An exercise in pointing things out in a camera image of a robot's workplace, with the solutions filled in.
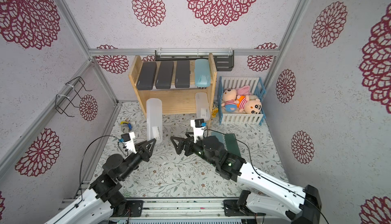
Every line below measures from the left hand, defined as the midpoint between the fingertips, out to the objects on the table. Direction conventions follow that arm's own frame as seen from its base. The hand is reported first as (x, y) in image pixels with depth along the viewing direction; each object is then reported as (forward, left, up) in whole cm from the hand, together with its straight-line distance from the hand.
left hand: (154, 141), depth 71 cm
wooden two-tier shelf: (+30, -7, -4) cm, 31 cm away
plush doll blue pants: (+33, -43, -15) cm, 56 cm away
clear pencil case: (+8, 0, +5) cm, 10 cm away
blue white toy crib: (+42, -41, -11) cm, 60 cm away
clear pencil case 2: (+23, -23, -2) cm, 33 cm away
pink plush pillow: (+48, -55, -13) cm, 74 cm away
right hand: (0, -13, +5) cm, 14 cm away
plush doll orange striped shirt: (+35, -52, -13) cm, 64 cm away
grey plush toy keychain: (+21, +27, -20) cm, 40 cm away
